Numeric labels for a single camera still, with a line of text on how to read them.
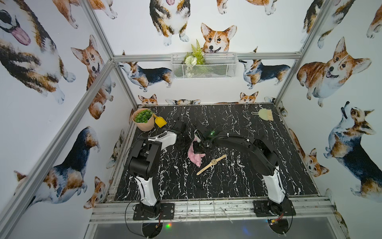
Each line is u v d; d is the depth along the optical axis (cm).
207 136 72
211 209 75
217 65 92
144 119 95
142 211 68
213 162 90
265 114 114
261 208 73
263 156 52
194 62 82
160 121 110
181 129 80
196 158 86
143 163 50
